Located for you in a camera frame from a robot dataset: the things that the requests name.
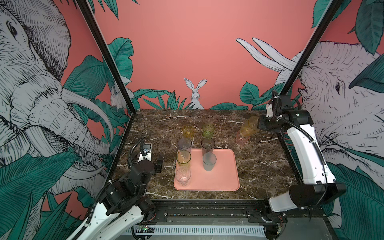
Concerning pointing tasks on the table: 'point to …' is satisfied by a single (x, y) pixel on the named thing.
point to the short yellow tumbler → (188, 131)
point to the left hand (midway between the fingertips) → (148, 153)
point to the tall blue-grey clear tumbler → (184, 144)
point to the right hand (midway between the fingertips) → (258, 121)
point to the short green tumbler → (208, 130)
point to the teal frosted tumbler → (209, 160)
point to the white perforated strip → (242, 230)
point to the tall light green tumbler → (183, 158)
